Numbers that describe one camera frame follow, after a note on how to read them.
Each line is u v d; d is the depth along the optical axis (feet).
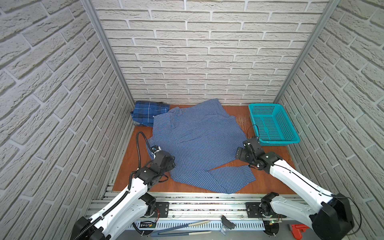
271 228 2.31
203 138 3.29
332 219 1.27
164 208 2.43
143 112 3.38
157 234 2.19
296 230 2.23
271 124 3.61
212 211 2.47
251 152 2.06
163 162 2.06
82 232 1.25
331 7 2.28
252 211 2.42
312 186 1.47
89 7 2.28
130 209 1.86
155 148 2.38
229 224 2.27
